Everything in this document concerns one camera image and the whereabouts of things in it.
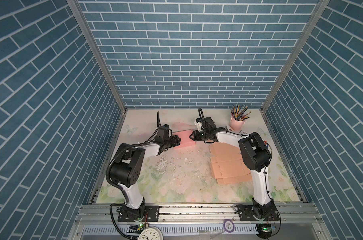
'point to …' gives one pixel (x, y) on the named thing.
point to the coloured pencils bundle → (238, 112)
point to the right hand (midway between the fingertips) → (190, 135)
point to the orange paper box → (228, 165)
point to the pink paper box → (184, 136)
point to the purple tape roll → (224, 225)
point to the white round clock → (151, 233)
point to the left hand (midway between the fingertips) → (178, 140)
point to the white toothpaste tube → (254, 148)
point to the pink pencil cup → (236, 125)
